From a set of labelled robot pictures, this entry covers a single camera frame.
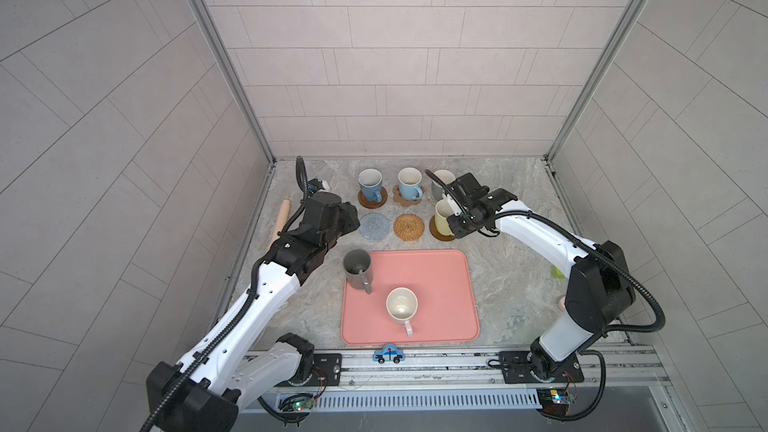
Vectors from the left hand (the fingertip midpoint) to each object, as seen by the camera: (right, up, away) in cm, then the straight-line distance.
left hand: (358, 206), depth 75 cm
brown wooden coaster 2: (+22, -9, +16) cm, 29 cm away
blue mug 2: (+14, +7, +25) cm, 29 cm away
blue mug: (+1, +6, +23) cm, 23 cm away
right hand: (+27, -7, +12) cm, 30 cm away
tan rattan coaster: (+14, -9, +21) cm, 27 cm away
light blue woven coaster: (+2, -9, +22) cm, 23 cm away
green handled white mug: (+23, -3, +9) cm, 25 cm away
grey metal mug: (-1, -19, +7) cm, 20 cm away
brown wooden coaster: (+1, -2, +26) cm, 26 cm away
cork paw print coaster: (+13, -1, +27) cm, 30 cm away
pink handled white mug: (+11, -27, +4) cm, 30 cm away
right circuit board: (+47, -44, -7) cm, 65 cm away
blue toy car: (+8, -36, -3) cm, 37 cm away
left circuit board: (-11, -43, -10) cm, 45 cm away
